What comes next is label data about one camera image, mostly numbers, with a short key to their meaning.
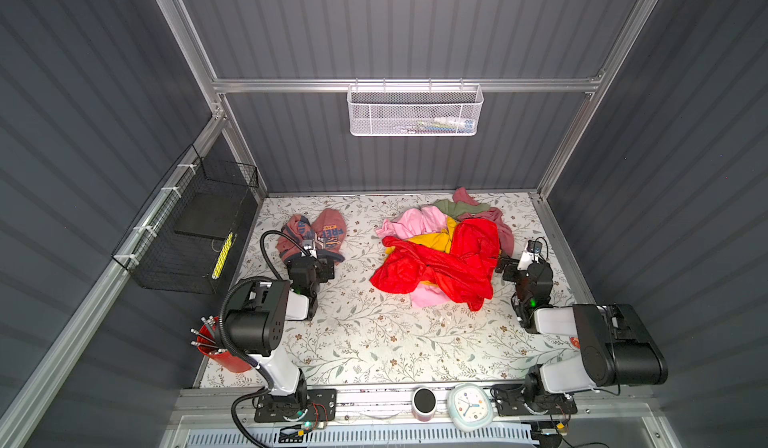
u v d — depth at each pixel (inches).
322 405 28.4
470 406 27.9
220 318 18.0
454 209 45.0
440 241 38.3
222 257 27.3
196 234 28.4
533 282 27.4
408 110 48.6
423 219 40.2
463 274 35.3
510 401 28.9
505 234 40.6
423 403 27.5
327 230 40.5
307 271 29.7
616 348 17.3
